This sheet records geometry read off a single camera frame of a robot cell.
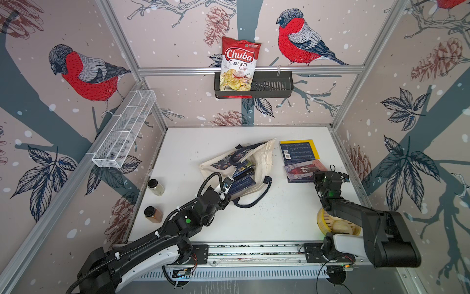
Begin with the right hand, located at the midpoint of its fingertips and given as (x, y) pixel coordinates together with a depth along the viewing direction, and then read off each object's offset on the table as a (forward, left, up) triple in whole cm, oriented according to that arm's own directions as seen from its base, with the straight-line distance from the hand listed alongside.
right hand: (314, 166), depth 91 cm
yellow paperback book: (+24, -5, -8) cm, 26 cm away
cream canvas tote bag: (+3, +28, +6) cm, 28 cm away
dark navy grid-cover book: (+15, +4, -7) cm, 17 cm away
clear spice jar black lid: (-14, +78, 0) cm, 79 cm away
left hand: (-14, +42, +8) cm, 45 cm away
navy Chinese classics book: (-9, +37, -4) cm, 39 cm away
